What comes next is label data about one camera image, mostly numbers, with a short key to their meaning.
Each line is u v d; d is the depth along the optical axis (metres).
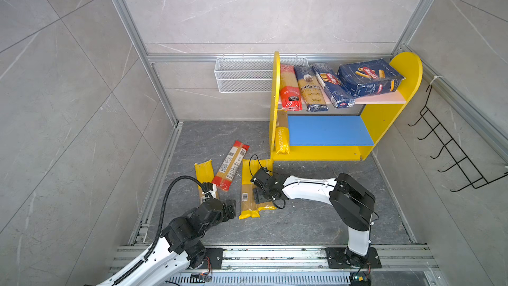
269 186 0.69
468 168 0.61
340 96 0.68
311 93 0.70
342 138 0.98
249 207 0.84
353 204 0.48
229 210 0.69
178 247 0.51
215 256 0.73
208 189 0.67
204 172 0.95
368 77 0.72
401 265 0.74
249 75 1.01
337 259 0.73
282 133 0.91
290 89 0.71
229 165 0.98
